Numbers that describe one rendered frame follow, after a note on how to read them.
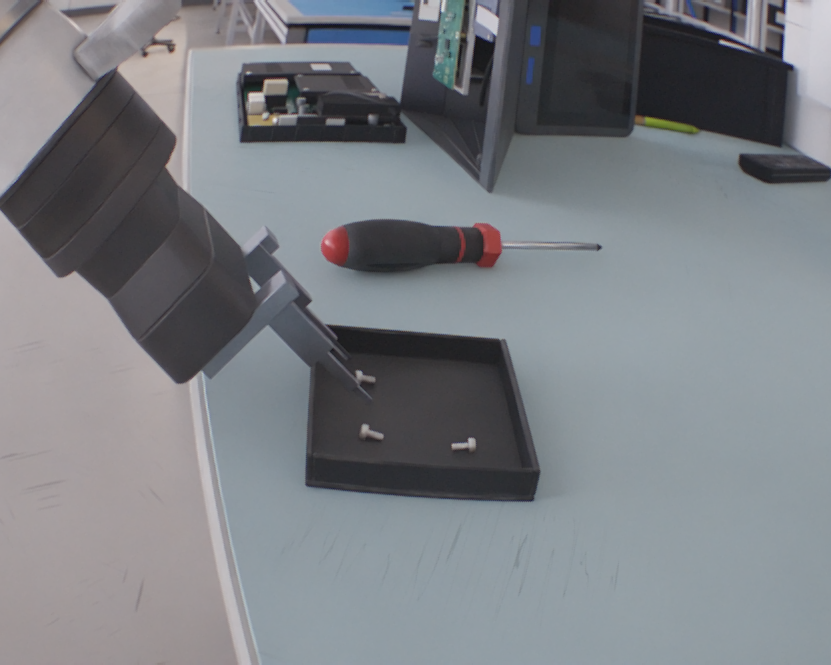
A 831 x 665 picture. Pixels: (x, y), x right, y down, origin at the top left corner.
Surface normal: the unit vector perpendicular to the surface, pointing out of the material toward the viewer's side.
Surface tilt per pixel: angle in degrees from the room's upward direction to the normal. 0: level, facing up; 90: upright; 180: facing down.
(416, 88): 90
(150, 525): 0
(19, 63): 68
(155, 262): 76
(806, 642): 0
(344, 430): 0
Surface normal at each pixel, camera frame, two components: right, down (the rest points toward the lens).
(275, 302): 0.27, 0.41
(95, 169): 0.50, 0.18
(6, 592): 0.11, -0.91
